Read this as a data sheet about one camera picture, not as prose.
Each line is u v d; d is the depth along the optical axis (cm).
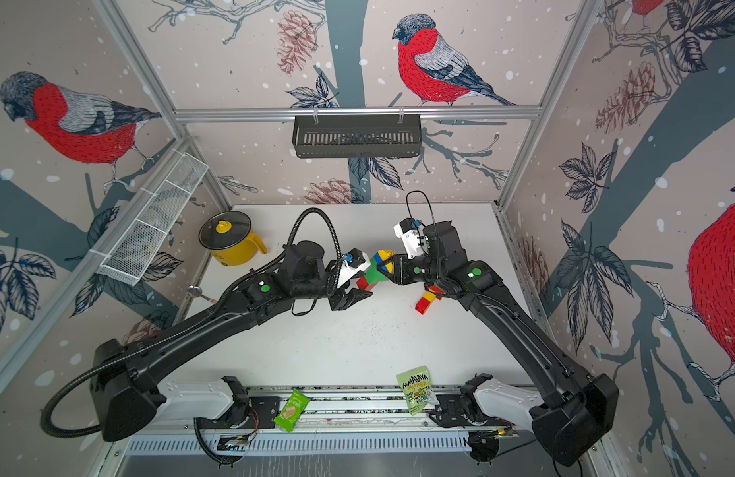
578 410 36
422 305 91
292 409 73
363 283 73
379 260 70
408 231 64
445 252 54
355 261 59
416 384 78
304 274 56
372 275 70
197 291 95
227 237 99
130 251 80
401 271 61
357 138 106
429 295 92
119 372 40
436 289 93
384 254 69
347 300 62
